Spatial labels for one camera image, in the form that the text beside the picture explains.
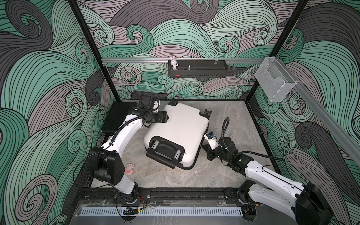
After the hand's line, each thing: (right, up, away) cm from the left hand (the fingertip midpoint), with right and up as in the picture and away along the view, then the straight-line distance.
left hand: (163, 116), depth 83 cm
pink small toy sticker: (-20, -31, -4) cm, 37 cm away
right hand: (+23, -18, -2) cm, 29 cm away
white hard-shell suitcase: (+8, -14, -11) cm, 19 cm away
